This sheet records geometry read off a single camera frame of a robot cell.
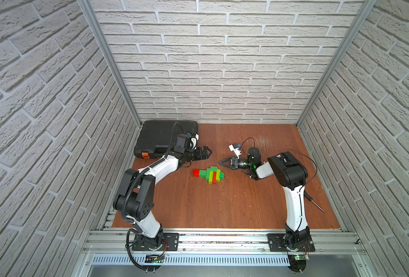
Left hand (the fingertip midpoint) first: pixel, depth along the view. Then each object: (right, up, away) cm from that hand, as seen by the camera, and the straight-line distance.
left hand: (208, 150), depth 90 cm
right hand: (+8, -7, +3) cm, 12 cm away
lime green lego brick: (+8, -14, +2) cm, 16 cm away
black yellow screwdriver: (+52, -24, -5) cm, 58 cm away
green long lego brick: (+3, -11, +5) cm, 12 cm away
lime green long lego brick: (+2, -15, +1) cm, 15 cm away
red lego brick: (-7, -13, +6) cm, 16 cm away
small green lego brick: (-3, -14, +4) cm, 14 cm away
